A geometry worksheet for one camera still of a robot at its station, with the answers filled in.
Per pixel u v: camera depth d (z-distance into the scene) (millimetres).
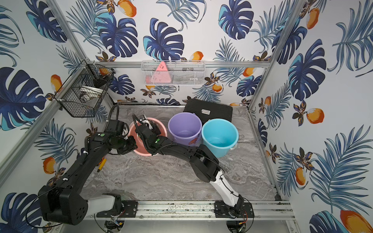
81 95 833
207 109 1102
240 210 641
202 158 589
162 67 878
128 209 734
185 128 1053
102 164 586
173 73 929
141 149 675
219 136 990
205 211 758
